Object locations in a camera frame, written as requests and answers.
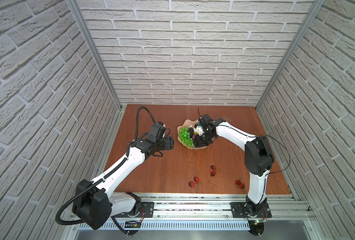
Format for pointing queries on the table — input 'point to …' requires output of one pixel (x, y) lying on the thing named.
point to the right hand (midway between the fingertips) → (197, 143)
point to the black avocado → (191, 132)
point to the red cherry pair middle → (213, 173)
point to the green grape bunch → (184, 135)
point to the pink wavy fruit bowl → (189, 123)
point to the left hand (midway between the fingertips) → (169, 140)
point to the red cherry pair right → (242, 185)
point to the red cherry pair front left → (191, 184)
